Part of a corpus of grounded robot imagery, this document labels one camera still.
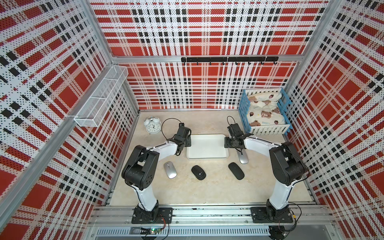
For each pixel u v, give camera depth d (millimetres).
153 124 1014
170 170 884
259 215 732
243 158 949
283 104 1051
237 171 890
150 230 699
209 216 750
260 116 1049
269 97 1075
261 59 880
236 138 764
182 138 765
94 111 942
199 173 847
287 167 493
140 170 480
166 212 753
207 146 913
